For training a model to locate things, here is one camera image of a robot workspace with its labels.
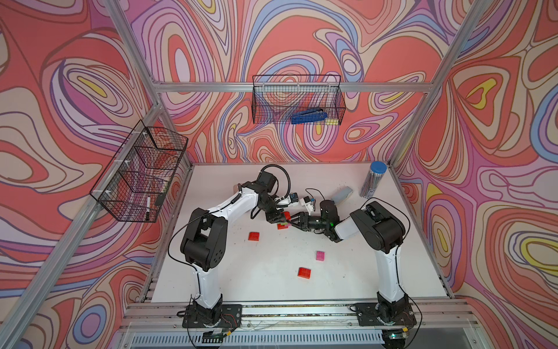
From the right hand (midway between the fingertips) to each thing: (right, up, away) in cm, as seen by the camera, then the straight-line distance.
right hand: (289, 227), depth 94 cm
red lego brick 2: (-3, 0, +1) cm, 3 cm away
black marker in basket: (-49, +11, -21) cm, 55 cm away
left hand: (-2, +7, -3) cm, 7 cm away
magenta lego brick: (+12, -10, -8) cm, 18 cm away
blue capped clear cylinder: (+38, +25, -3) cm, 46 cm away
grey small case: (+26, +14, +10) cm, 32 cm away
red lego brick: (-1, +6, -4) cm, 8 cm away
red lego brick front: (+5, -15, -12) cm, 20 cm away
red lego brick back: (-15, -3, -3) cm, 16 cm away
